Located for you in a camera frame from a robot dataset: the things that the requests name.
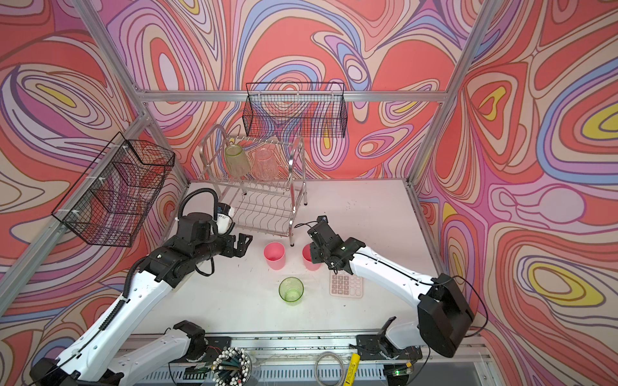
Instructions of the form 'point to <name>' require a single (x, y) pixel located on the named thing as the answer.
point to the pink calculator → (345, 285)
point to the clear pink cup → (266, 162)
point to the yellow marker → (352, 372)
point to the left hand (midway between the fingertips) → (243, 233)
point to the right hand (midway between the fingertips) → (321, 254)
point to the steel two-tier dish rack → (258, 207)
